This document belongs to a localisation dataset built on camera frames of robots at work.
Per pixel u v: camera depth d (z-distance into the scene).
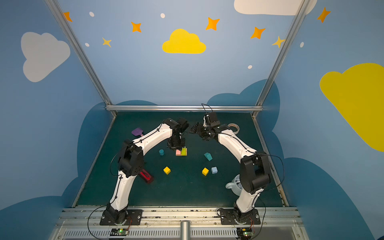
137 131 1.08
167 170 0.89
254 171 0.47
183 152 0.96
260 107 1.15
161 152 0.97
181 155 0.94
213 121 0.70
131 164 0.55
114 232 0.72
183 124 0.78
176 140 0.81
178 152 0.92
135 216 0.75
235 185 0.78
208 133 0.66
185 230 0.69
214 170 0.88
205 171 0.88
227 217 0.75
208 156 0.96
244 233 0.72
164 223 0.73
